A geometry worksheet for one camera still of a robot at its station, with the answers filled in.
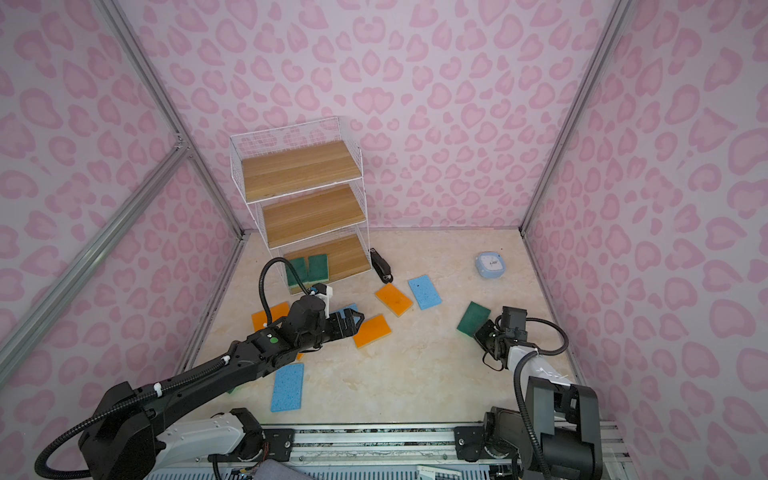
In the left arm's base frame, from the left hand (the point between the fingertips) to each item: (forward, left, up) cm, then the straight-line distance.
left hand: (356, 316), depth 80 cm
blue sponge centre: (+11, +3, -15) cm, 19 cm away
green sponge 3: (+6, -35, -14) cm, 38 cm away
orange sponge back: (+12, -11, -14) cm, 21 cm away
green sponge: (+27, +24, -13) cm, 39 cm away
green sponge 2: (+27, +17, -12) cm, 34 cm away
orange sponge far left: (+7, +33, -14) cm, 36 cm away
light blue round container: (+26, -44, -13) cm, 53 cm away
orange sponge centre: (+2, -3, -12) cm, 13 cm away
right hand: (+2, -34, -11) cm, 36 cm away
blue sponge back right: (+16, -20, -14) cm, 29 cm away
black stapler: (+25, -6, -10) cm, 28 cm away
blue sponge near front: (-14, +20, -14) cm, 28 cm away
